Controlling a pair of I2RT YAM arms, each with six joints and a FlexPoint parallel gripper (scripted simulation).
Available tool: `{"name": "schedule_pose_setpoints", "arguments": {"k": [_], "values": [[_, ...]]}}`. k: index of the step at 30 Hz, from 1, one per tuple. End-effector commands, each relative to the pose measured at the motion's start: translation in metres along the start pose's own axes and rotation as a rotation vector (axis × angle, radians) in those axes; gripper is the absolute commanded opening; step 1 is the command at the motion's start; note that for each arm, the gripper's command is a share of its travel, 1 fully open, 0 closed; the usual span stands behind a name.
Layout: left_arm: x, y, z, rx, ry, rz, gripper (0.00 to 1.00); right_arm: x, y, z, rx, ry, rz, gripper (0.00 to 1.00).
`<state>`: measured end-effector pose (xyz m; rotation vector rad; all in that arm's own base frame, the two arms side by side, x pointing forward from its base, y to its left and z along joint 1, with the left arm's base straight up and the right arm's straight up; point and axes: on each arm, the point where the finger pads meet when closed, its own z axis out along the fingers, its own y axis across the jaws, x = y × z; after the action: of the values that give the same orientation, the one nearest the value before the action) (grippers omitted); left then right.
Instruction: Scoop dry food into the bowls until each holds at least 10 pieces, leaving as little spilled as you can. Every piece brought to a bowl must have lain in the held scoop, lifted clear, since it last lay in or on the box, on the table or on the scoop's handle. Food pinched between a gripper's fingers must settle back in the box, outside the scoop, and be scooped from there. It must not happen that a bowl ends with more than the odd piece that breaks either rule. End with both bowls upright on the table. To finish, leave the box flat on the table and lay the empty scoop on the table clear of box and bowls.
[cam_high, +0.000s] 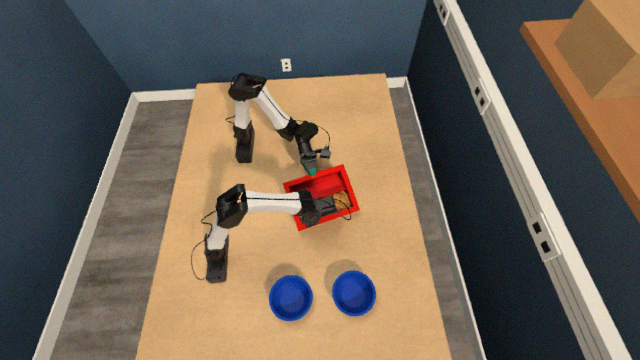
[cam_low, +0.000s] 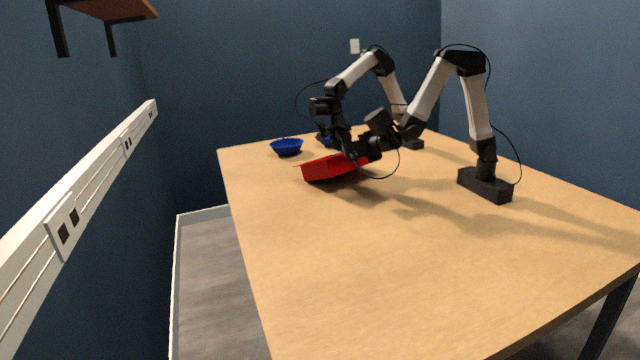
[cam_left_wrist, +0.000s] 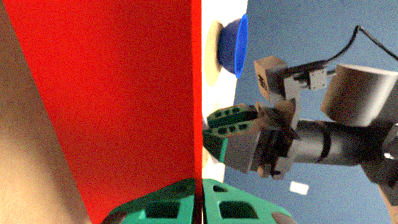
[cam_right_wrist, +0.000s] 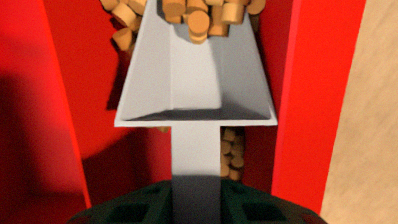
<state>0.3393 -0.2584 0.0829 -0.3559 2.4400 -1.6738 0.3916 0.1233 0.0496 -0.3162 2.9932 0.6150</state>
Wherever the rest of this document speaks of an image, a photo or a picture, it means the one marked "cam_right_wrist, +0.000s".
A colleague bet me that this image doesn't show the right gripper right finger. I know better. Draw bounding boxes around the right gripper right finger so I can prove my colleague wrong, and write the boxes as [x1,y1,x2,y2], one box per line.
[221,179,324,224]

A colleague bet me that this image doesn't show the grey scoop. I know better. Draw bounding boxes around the grey scoop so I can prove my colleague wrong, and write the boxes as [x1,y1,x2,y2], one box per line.
[114,0,278,224]

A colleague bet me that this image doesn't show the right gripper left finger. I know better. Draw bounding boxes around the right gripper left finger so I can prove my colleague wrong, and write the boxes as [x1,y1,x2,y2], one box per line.
[66,180,172,224]

